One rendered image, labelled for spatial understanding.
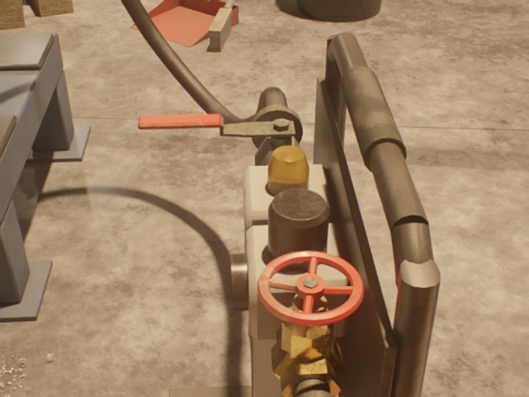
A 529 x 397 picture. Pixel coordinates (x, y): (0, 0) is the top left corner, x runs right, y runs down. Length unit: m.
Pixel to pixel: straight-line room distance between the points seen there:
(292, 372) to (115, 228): 0.92
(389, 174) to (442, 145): 1.18
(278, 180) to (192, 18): 1.70
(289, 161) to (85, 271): 0.74
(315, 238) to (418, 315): 0.14
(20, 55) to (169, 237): 0.45
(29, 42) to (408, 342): 1.20
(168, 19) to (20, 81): 0.98
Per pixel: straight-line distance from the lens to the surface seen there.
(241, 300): 0.60
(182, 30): 2.24
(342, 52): 0.68
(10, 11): 2.34
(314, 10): 2.30
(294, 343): 0.52
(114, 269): 1.32
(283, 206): 0.57
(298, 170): 0.65
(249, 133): 0.73
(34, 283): 1.31
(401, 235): 0.46
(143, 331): 1.20
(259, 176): 0.69
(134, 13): 1.32
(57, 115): 1.61
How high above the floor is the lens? 0.84
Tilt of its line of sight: 35 degrees down
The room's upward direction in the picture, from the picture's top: straight up
